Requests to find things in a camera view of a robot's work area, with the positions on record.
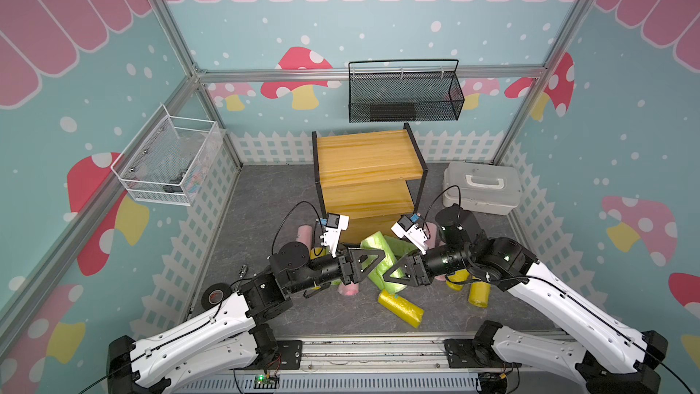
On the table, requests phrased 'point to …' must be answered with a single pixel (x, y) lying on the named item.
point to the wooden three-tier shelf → (372, 178)
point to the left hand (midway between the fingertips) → (380, 260)
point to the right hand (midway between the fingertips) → (390, 276)
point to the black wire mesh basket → (404, 90)
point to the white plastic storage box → (489, 188)
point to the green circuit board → (265, 382)
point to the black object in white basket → (174, 189)
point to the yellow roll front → (402, 307)
